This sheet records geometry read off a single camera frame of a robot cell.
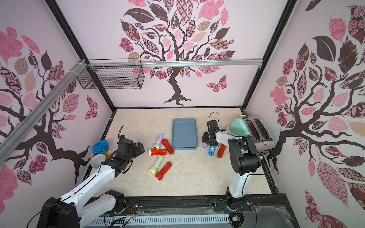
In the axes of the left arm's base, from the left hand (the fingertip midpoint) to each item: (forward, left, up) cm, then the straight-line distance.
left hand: (137, 150), depth 86 cm
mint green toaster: (+10, -75, +10) cm, 76 cm away
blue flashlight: (+2, -47, -6) cm, 48 cm away
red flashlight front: (-14, -14, -6) cm, 21 cm away
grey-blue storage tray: (+17, -29, -8) cm, 35 cm away
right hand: (+12, -44, -7) cm, 46 cm away
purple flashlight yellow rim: (+7, -11, -5) cm, 14 cm away
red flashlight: (+4, -19, -5) cm, 20 cm away
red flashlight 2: (+2, -53, -6) cm, 54 cm away
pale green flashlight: (-11, -10, -5) cm, 16 cm away
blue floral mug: (-6, +23, +1) cm, 24 cm away
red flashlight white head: (+1, -9, -4) cm, 10 cm away
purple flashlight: (+6, -43, -5) cm, 44 cm away
